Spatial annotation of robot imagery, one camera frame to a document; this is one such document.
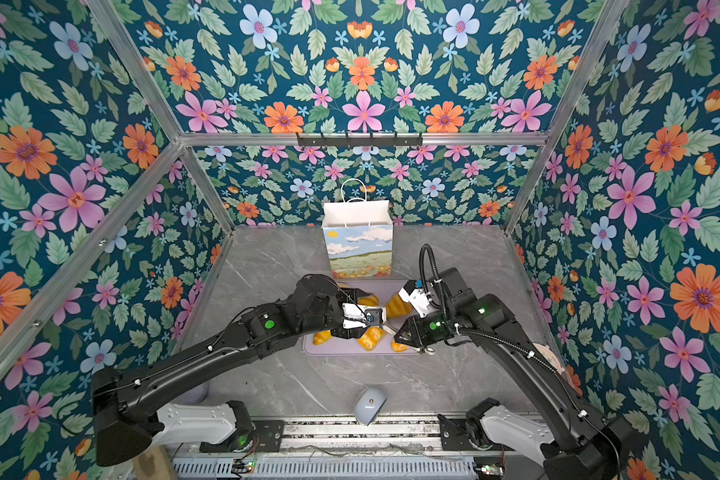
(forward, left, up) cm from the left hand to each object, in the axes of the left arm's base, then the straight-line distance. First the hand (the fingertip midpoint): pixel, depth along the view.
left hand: (374, 299), depth 67 cm
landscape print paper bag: (+26, +3, -5) cm, 26 cm away
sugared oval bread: (-2, -6, -25) cm, 26 cm away
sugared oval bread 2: (0, +1, 0) cm, 1 cm away
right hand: (-6, -5, -7) cm, 11 cm away
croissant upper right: (-2, -5, -1) cm, 6 cm away
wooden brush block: (-26, +52, -24) cm, 63 cm away
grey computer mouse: (-18, +3, -19) cm, 26 cm away
